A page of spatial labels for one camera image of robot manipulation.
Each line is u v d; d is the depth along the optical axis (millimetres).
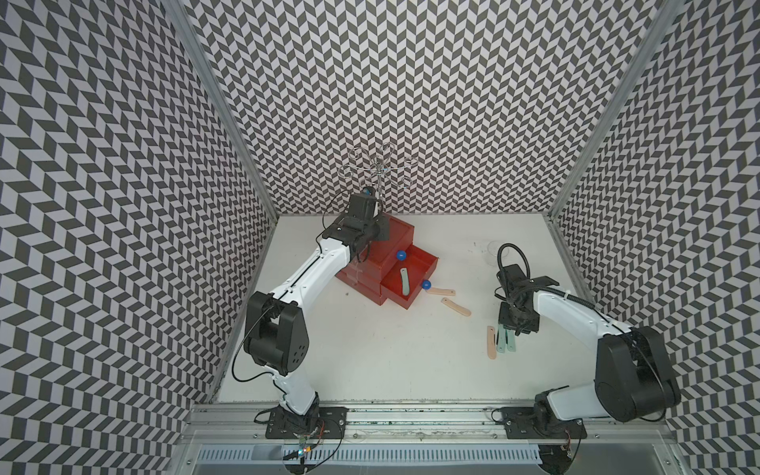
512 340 869
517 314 722
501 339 867
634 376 421
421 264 949
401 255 830
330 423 709
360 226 667
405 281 896
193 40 756
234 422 738
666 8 668
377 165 989
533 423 718
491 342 863
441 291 989
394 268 844
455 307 956
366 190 776
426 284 861
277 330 461
